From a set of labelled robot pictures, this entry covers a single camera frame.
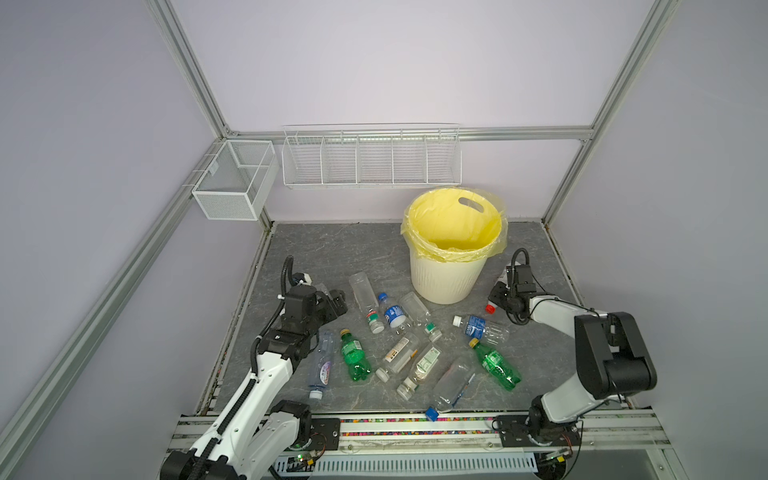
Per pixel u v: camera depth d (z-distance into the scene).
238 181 1.02
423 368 0.79
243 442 0.42
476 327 0.87
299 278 0.71
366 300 0.96
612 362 0.46
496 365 0.80
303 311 0.60
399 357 0.81
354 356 0.82
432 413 0.74
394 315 0.89
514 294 0.74
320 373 0.79
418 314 0.92
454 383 0.82
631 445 0.73
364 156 1.00
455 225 0.98
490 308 0.94
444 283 0.87
